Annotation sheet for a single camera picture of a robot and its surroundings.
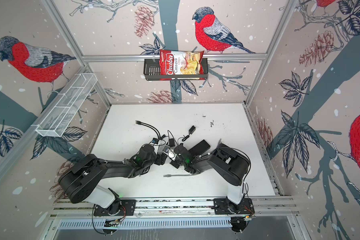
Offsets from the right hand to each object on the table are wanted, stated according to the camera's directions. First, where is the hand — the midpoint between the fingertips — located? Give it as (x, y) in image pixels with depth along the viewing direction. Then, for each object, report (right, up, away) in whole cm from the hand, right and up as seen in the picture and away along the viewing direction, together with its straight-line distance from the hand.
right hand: (169, 157), depth 92 cm
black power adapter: (+14, +15, +9) cm, 22 cm away
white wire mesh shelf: (-54, +32, -14) cm, 64 cm away
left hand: (-3, +3, -2) cm, 4 cm away
